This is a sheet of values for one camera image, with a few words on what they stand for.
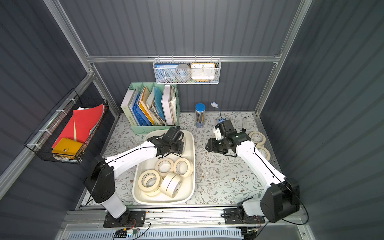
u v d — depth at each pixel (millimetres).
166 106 937
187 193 818
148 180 829
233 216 735
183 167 895
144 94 987
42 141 611
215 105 940
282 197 399
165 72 885
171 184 738
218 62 889
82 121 748
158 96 972
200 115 998
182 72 876
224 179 870
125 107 889
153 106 952
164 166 910
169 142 645
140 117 972
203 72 874
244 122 1144
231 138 560
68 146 647
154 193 787
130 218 709
